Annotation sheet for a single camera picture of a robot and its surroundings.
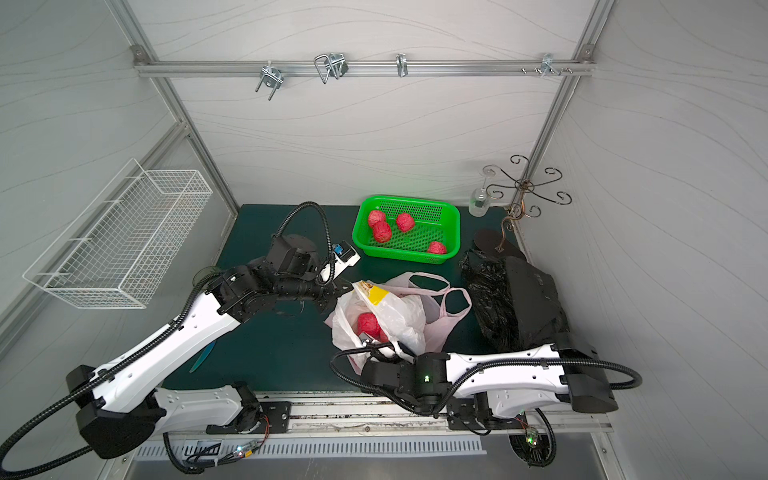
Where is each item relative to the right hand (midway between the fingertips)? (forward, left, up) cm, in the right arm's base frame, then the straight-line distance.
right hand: (381, 352), depth 74 cm
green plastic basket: (+54, -17, -9) cm, 57 cm away
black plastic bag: (+11, -34, +6) cm, 37 cm away
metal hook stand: (+34, -37, +20) cm, 54 cm away
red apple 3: (+43, +3, -4) cm, 44 cm away
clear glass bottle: (+46, -29, +9) cm, 56 cm away
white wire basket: (+15, +61, +22) cm, 66 cm away
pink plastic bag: (+10, -15, -4) cm, 19 cm away
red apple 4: (+38, -16, -5) cm, 41 cm away
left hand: (+9, +7, +17) cm, 20 cm away
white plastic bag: (+4, -5, +12) cm, 14 cm away
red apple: (+9, +5, -5) cm, 11 cm away
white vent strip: (-21, +44, -11) cm, 50 cm away
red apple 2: (+49, -5, -5) cm, 50 cm away
